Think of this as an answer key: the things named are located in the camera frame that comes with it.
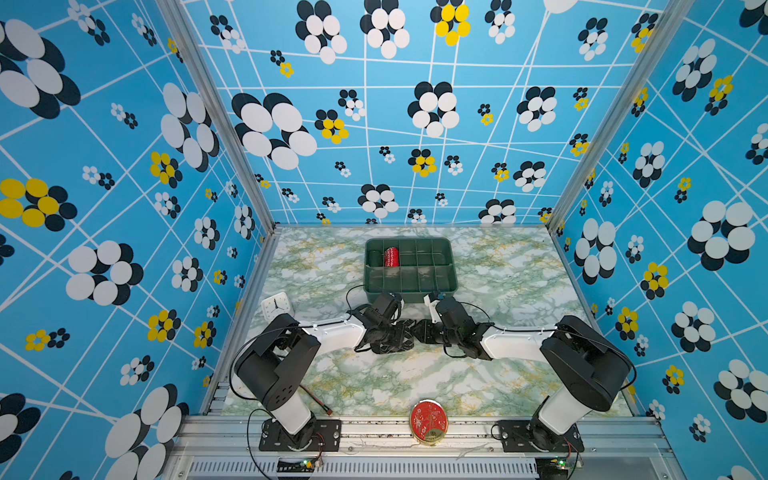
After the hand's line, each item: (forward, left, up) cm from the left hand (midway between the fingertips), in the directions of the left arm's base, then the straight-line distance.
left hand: (404, 335), depth 90 cm
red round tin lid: (-24, -5, +3) cm, 25 cm away
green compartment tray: (+26, -3, 0) cm, 26 cm away
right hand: (+1, -2, +2) cm, 3 cm away
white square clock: (+9, +41, +3) cm, 42 cm away
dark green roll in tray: (+26, +10, +5) cm, 28 cm away
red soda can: (+27, +4, +5) cm, 28 cm away
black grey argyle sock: (-5, +1, +8) cm, 10 cm away
